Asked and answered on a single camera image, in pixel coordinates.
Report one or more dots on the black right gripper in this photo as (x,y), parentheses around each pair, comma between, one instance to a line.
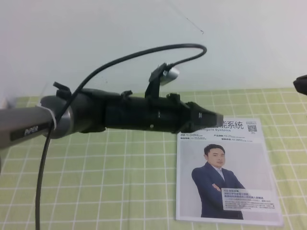
(300,84)

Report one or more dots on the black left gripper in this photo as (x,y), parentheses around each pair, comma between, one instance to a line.
(161,114)

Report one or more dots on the white printed magazine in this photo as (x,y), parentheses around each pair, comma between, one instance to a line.
(224,175)

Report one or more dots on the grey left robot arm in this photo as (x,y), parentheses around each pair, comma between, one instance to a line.
(94,110)

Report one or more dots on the green checkered tablecloth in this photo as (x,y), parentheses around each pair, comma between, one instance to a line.
(126,180)

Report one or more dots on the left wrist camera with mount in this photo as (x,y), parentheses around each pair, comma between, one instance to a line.
(161,76)

